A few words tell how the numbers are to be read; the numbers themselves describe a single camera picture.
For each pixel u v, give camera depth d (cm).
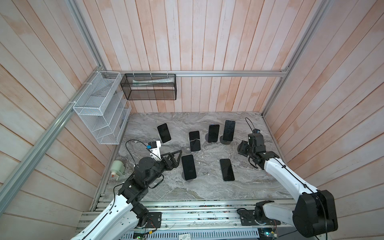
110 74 93
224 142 104
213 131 98
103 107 67
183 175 82
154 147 63
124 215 60
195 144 98
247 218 73
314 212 40
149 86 102
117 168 84
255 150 65
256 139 65
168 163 61
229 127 98
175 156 63
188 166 82
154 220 73
